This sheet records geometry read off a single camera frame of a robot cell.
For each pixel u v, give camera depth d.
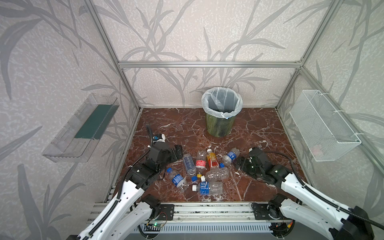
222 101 1.02
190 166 0.84
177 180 0.79
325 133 0.64
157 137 0.64
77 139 0.65
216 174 0.80
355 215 0.40
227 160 0.89
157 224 0.71
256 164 0.63
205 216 0.73
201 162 0.86
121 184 0.46
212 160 0.87
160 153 0.52
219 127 0.93
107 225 0.40
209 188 0.76
